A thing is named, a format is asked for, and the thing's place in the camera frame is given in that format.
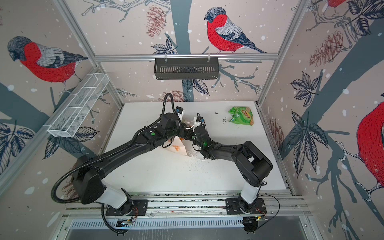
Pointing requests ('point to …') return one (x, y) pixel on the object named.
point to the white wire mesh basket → (70, 121)
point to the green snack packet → (241, 115)
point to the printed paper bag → (185, 147)
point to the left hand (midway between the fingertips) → (185, 124)
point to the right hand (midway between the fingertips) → (182, 129)
